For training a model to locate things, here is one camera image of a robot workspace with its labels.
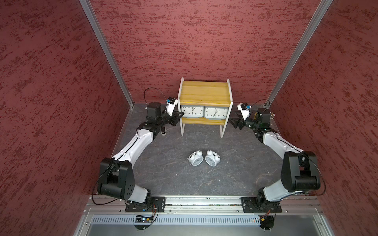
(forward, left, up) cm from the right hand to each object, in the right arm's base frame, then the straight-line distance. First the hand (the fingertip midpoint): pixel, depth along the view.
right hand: (230, 116), depth 87 cm
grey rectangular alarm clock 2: (+2, +9, +1) cm, 9 cm away
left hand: (-2, +30, +5) cm, 30 cm away
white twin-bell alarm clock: (-22, +22, -11) cm, 32 cm away
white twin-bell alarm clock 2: (-22, +12, -11) cm, 27 cm away
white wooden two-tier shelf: (+8, +16, +13) cm, 22 cm away
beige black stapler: (+1, +44, -15) cm, 47 cm away
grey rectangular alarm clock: (+4, +23, +1) cm, 23 cm away
